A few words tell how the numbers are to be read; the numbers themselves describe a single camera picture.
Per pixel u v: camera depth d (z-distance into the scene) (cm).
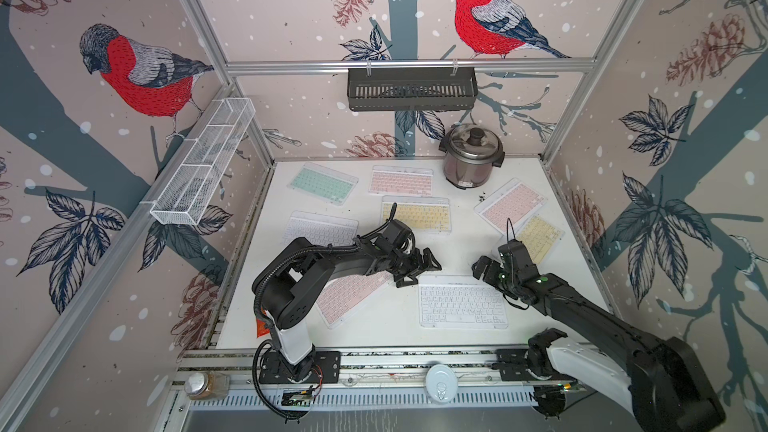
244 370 75
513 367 73
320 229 100
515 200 107
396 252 76
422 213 104
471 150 99
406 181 114
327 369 73
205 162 78
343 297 85
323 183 114
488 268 79
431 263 80
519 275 67
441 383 66
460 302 84
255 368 71
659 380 40
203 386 62
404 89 107
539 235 98
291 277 52
